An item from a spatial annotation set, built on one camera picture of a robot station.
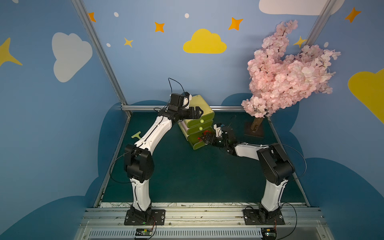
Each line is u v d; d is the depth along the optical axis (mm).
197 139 1036
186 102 753
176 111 674
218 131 876
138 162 499
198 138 1013
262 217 661
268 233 731
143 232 718
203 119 919
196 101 989
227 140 782
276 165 516
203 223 744
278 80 639
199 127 979
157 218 738
